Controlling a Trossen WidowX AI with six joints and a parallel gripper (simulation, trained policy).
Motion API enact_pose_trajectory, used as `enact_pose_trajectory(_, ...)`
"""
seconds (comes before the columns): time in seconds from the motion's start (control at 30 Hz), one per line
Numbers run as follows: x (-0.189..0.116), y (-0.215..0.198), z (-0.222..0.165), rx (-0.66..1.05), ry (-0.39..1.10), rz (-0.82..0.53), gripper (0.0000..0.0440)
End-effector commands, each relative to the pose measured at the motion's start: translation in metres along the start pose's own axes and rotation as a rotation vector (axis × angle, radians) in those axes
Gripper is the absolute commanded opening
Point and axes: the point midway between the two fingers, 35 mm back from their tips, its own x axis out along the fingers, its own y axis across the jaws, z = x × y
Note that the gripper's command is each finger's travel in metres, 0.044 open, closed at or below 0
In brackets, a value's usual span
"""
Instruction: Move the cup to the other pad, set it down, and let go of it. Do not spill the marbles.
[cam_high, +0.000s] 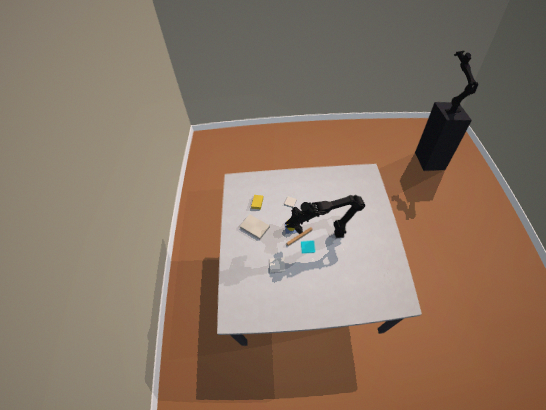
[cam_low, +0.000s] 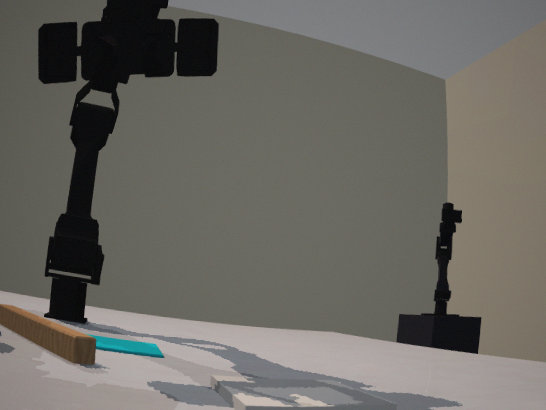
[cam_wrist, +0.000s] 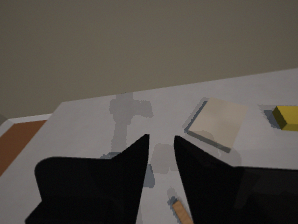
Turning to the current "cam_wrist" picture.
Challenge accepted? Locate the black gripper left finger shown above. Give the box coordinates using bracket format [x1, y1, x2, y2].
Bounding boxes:
[34, 134, 150, 224]

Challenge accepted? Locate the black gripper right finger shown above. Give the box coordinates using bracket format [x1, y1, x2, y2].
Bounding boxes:
[174, 136, 298, 224]

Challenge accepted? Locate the yellow block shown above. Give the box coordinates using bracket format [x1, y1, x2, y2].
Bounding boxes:
[272, 106, 298, 131]

